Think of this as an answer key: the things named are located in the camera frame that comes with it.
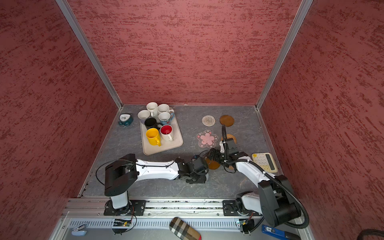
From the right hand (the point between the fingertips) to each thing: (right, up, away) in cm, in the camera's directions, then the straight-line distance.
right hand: (211, 160), depth 87 cm
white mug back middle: (-42, +34, +23) cm, 59 cm away
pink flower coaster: (-1, +11, +13) cm, 17 cm away
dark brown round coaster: (+15, +24, +26) cm, 39 cm away
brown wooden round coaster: (0, -1, -5) cm, 5 cm away
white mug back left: (-48, +28, +18) cm, 59 cm away
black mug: (-40, +23, +12) cm, 48 cm away
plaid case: (-15, -25, -22) cm, 37 cm away
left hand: (-5, -11, -6) cm, 14 cm away
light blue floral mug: (-31, +26, +16) cm, 44 cm away
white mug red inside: (-30, +17, +13) cm, 37 cm away
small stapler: (-63, -26, -21) cm, 71 cm away
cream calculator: (+34, -1, +2) cm, 34 cm away
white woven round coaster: (0, +24, +23) cm, 33 cm away
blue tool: (+28, -26, -23) cm, 45 cm away
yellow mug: (-37, +13, +9) cm, 41 cm away
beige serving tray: (-29, +7, +10) cm, 32 cm away
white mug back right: (-34, +34, +22) cm, 53 cm away
